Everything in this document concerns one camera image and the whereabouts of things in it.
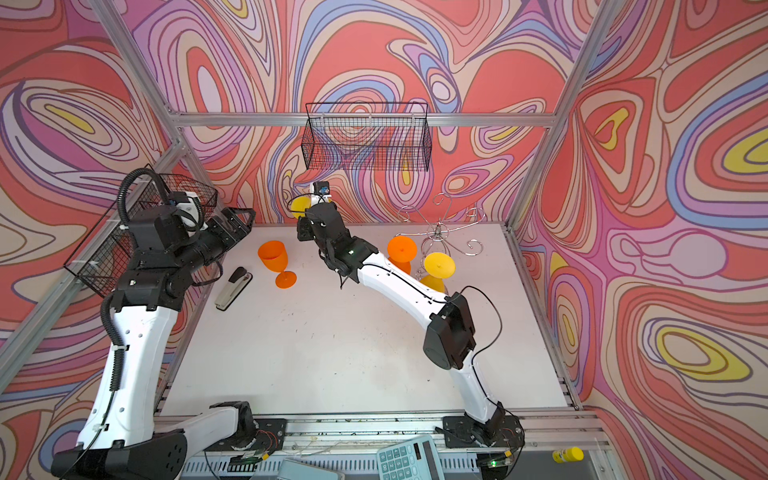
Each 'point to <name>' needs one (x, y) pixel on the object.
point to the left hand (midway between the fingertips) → (247, 218)
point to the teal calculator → (414, 460)
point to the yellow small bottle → (569, 454)
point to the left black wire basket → (101, 263)
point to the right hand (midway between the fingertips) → (307, 217)
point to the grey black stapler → (234, 288)
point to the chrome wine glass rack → (434, 222)
